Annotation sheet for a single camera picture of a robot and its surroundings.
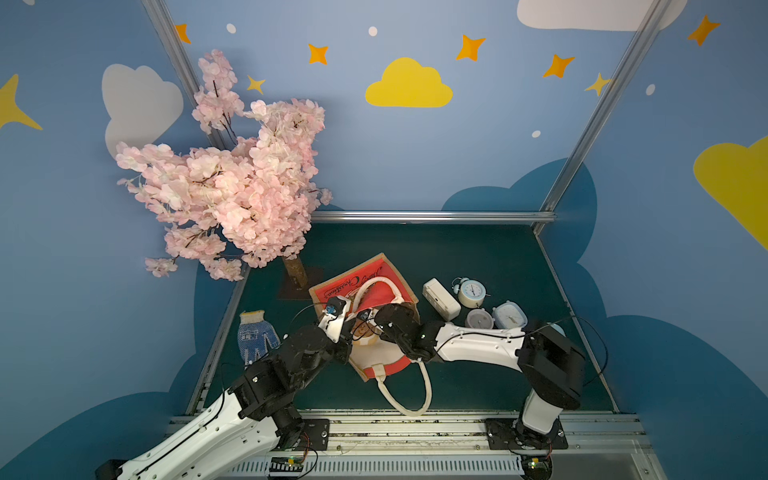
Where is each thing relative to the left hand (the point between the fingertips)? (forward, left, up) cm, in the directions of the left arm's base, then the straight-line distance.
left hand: (353, 316), depth 70 cm
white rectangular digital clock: (+15, -25, -17) cm, 34 cm away
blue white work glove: (+4, +33, -22) cm, 40 cm away
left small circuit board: (-28, +16, -25) cm, 41 cm away
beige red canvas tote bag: (+6, +1, -3) cm, 7 cm away
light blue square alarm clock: (+12, -47, -20) cm, 53 cm away
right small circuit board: (-27, -47, -26) cm, 60 cm away
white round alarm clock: (+20, -36, -20) cm, 46 cm away
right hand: (+11, -10, -13) cm, 20 cm away
